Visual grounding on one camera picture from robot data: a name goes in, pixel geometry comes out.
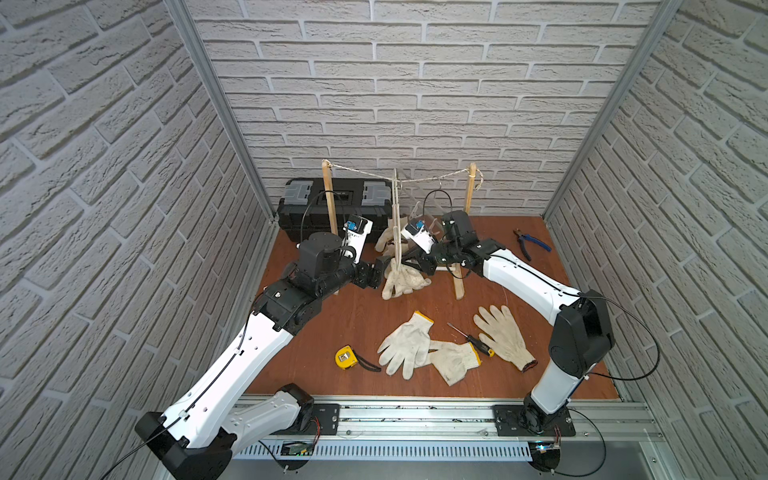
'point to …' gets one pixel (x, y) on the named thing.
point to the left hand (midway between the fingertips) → (381, 246)
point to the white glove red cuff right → (508, 342)
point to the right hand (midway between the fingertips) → (408, 255)
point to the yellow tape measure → (346, 358)
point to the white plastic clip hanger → (396, 218)
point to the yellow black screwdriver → (475, 343)
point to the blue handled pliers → (527, 237)
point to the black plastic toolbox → (303, 209)
